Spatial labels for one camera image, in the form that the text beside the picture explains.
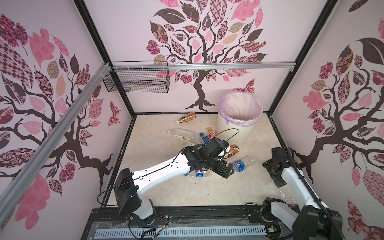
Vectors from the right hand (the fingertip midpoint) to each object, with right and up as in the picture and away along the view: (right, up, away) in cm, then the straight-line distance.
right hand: (271, 170), depth 84 cm
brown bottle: (-49, +33, +29) cm, 66 cm away
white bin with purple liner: (-13, +36, +19) cm, 43 cm away
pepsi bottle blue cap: (-43, -2, -1) cm, 43 cm away
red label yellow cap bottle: (-33, +21, +16) cm, 42 cm away
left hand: (-30, +4, -14) cm, 33 cm away
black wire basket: (-81, +58, +11) cm, 100 cm away
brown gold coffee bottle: (-20, +10, +8) cm, 24 cm away
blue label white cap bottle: (-18, +2, +1) cm, 18 cm away
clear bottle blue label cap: (-37, +17, +16) cm, 44 cm away
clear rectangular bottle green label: (-54, +20, +20) cm, 61 cm away
